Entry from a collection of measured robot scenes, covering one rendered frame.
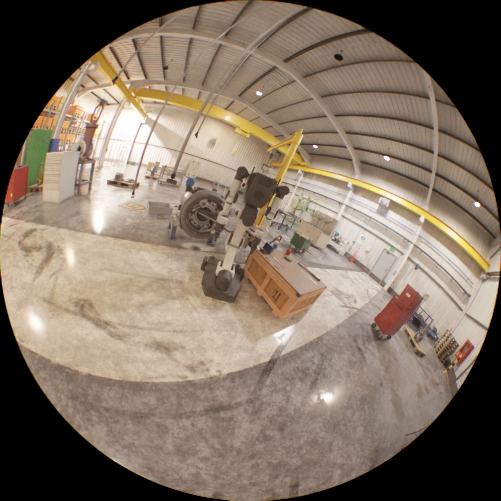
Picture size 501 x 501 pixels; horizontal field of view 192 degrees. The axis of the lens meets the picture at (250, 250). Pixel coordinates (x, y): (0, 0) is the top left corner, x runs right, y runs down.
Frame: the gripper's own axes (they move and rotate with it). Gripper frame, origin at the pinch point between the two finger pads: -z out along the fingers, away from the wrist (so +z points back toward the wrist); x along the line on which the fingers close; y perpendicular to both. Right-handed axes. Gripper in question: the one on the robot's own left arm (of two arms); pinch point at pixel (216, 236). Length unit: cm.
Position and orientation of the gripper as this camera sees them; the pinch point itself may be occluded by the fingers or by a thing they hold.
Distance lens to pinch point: 171.5
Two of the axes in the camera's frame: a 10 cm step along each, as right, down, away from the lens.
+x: 0.0, -5.9, 8.1
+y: -9.2, -3.2, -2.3
